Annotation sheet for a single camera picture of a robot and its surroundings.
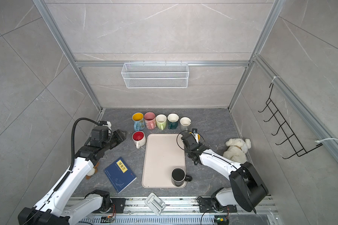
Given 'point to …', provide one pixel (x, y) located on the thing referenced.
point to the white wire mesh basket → (155, 75)
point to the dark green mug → (173, 121)
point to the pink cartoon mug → (150, 120)
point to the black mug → (179, 176)
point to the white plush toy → (237, 149)
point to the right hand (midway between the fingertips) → (194, 143)
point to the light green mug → (161, 120)
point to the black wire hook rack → (270, 105)
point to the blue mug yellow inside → (139, 122)
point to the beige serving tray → (162, 153)
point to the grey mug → (185, 123)
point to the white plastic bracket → (155, 204)
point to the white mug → (138, 137)
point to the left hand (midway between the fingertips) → (126, 131)
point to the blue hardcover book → (119, 174)
